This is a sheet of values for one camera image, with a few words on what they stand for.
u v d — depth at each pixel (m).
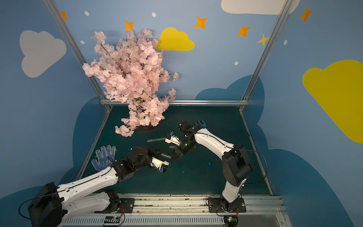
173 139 0.76
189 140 0.65
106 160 0.91
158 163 0.70
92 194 0.50
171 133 0.76
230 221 0.73
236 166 0.46
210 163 0.89
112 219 0.72
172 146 0.99
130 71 0.67
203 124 1.11
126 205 0.74
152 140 1.01
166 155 0.78
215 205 0.74
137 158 0.59
